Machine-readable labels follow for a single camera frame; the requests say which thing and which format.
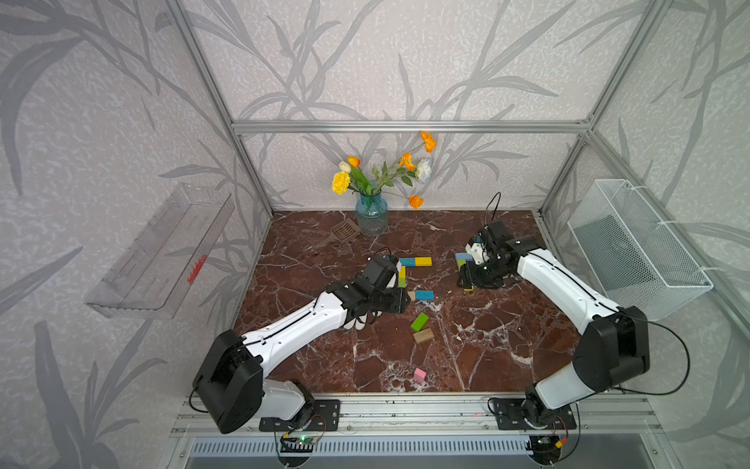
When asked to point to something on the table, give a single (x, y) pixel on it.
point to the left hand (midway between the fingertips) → (406, 301)
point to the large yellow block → (423, 262)
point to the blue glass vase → (372, 215)
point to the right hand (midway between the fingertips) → (465, 282)
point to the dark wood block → (423, 335)
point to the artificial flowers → (407, 169)
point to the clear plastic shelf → (152, 274)
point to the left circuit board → (297, 445)
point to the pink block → (419, 375)
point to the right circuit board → (545, 448)
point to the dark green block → (418, 323)
